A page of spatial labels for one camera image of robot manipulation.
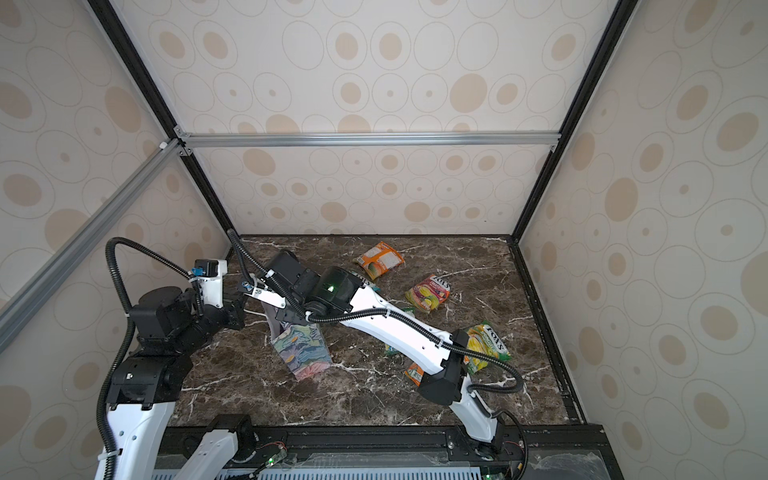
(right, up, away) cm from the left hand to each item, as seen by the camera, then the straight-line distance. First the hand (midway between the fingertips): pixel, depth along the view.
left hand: (255, 285), depth 64 cm
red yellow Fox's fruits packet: (+42, -5, +33) cm, 53 cm away
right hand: (+6, -2, +4) cm, 8 cm away
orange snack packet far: (+26, +6, +45) cm, 52 cm away
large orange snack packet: (+36, -26, +19) cm, 49 cm away
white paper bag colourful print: (+7, -17, +11) cm, 22 cm away
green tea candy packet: (+30, -21, +23) cm, 43 cm away
